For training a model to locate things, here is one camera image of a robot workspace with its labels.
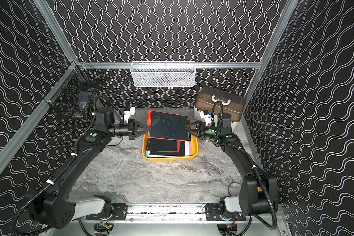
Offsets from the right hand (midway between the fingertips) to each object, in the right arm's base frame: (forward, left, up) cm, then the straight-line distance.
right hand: (187, 128), depth 76 cm
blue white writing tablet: (-2, +24, -23) cm, 33 cm away
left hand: (-6, +17, +9) cm, 21 cm away
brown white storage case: (+26, -30, -6) cm, 40 cm away
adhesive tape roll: (-21, -27, -27) cm, 44 cm away
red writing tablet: (+4, +20, -22) cm, 30 cm away
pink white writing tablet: (+2, -1, -23) cm, 24 cm away
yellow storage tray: (+2, -6, -26) cm, 26 cm away
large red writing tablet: (-2, +9, +4) cm, 10 cm away
